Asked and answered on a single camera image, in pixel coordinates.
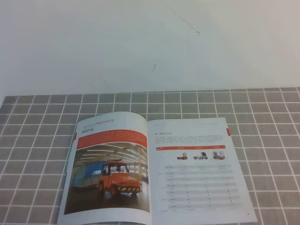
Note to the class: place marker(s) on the logistics brochure book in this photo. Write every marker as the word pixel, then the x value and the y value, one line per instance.
pixel 123 169

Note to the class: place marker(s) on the grey checked tablecloth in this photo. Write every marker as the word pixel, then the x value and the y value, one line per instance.
pixel 36 133

